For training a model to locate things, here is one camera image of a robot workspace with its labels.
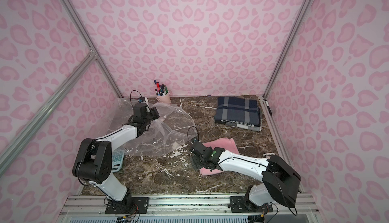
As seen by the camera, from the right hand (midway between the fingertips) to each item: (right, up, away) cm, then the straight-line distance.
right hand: (199, 157), depth 84 cm
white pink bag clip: (+40, 0, +4) cm, 40 cm away
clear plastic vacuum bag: (-16, +14, -1) cm, 21 cm away
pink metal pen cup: (-25, +34, +26) cm, 49 cm away
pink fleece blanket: (+17, +6, +5) cm, 18 cm away
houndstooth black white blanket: (+23, +18, +16) cm, 34 cm away
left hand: (-26, +28, +10) cm, 40 cm away
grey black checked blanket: (+38, +14, +15) cm, 43 cm away
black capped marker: (-25, +40, +23) cm, 53 cm away
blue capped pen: (-31, +46, +23) cm, 60 cm away
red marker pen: (-28, +41, +23) cm, 55 cm away
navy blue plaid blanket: (+26, +27, +19) cm, 42 cm away
